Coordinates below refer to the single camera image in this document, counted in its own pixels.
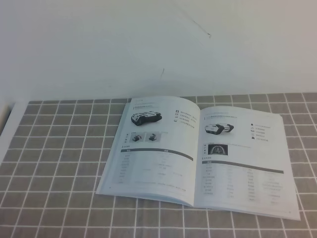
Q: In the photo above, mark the grey checked tablecloth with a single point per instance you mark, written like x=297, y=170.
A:
x=54, y=157

